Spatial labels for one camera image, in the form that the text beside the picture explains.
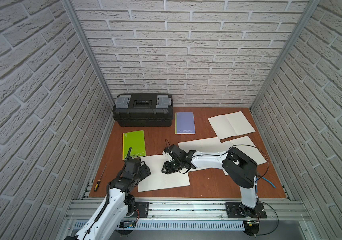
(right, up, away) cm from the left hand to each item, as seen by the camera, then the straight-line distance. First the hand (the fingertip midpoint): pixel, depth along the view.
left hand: (146, 168), depth 85 cm
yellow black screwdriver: (-26, -7, -4) cm, 28 cm away
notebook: (-11, +15, +16) cm, 24 cm away
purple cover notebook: (+24, +27, +28) cm, 46 cm away
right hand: (+11, -2, +1) cm, 11 cm away
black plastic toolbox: (-1, +35, +10) cm, 37 cm away
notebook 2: (+7, -6, -1) cm, 10 cm away
